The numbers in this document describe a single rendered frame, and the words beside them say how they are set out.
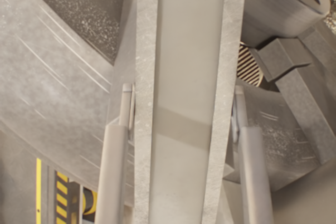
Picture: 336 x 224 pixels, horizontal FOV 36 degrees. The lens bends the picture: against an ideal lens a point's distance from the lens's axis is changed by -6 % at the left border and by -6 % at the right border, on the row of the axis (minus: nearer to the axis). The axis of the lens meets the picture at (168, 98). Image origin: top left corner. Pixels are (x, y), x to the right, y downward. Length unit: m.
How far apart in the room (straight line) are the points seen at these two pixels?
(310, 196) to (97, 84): 0.15
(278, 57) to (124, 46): 0.24
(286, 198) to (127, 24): 0.16
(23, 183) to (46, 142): 0.87
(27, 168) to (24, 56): 0.90
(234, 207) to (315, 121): 0.19
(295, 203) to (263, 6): 0.20
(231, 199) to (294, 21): 0.22
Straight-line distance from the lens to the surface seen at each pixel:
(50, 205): 1.18
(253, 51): 0.55
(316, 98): 0.54
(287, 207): 0.36
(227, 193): 0.38
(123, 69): 0.32
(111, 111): 0.30
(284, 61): 0.54
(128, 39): 0.34
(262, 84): 0.67
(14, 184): 1.26
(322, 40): 0.74
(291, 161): 0.47
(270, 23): 0.51
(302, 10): 0.52
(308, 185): 0.36
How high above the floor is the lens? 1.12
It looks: 57 degrees down
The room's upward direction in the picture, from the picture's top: 93 degrees counter-clockwise
